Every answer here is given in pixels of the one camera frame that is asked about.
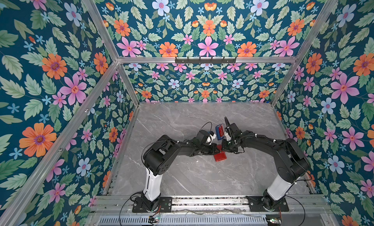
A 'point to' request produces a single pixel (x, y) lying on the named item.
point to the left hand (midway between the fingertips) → (222, 151)
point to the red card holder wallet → (221, 155)
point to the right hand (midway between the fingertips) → (224, 146)
